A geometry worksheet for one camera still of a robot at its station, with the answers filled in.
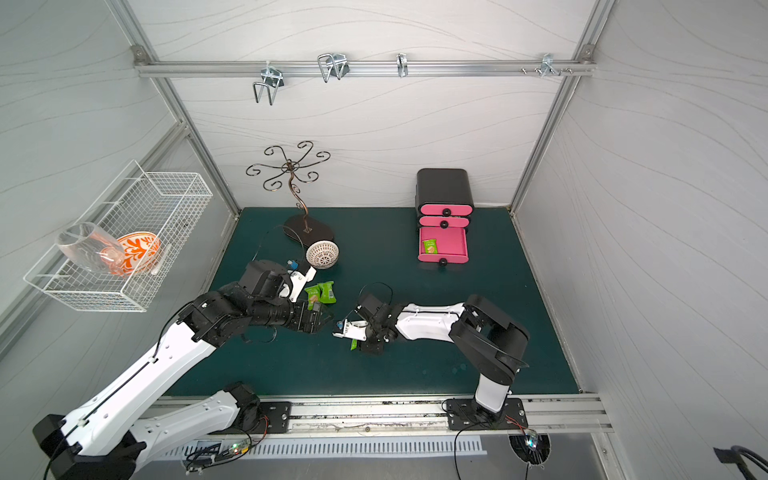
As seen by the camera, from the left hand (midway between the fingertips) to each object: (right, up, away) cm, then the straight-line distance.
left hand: (320, 314), depth 69 cm
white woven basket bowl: (-8, +12, +35) cm, 38 cm away
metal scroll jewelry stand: (-16, +21, +42) cm, 49 cm away
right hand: (+8, -11, +19) cm, 23 cm away
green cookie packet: (+31, +15, +38) cm, 51 cm away
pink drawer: (+35, +24, +35) cm, 55 cm away
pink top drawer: (+36, +27, +31) cm, 55 cm away
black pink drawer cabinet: (+36, +37, +39) cm, 65 cm away
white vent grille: (-3, -32, +1) cm, 32 cm away
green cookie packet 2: (+6, -13, +15) cm, 21 cm away
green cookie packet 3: (-4, 0, +26) cm, 26 cm away
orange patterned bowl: (-40, +15, -2) cm, 43 cm away
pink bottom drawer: (+38, +16, +38) cm, 56 cm away
